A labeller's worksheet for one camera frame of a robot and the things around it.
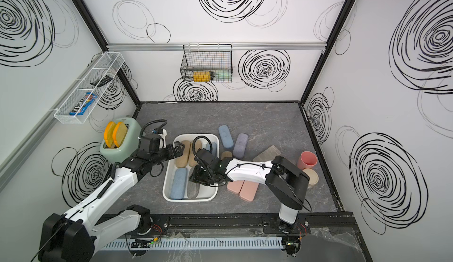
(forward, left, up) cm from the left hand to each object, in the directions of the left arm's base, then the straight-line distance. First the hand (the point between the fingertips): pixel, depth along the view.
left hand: (177, 147), depth 83 cm
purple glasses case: (+7, -31, -9) cm, 33 cm away
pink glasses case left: (-14, -28, -9) cm, 33 cm away
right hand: (-13, -8, -6) cm, 17 cm away
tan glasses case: (+3, -24, -11) cm, 27 cm away
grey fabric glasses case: (-18, -10, -4) cm, 21 cm away
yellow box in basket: (+30, -10, +20) cm, 37 cm away
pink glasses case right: (-16, -34, -10) cm, 39 cm away
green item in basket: (+30, -21, +21) cm, 42 cm away
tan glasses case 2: (-2, -1, -10) cm, 10 cm away
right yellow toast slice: (+2, +25, +7) cm, 27 cm away
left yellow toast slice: (+1, +29, +8) cm, 30 cm away
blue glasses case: (+14, -23, -9) cm, 28 cm away
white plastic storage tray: (-18, -15, -10) cm, 25 cm away
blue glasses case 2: (-14, -2, -10) cm, 18 cm away
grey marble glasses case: (+2, -45, -9) cm, 46 cm away
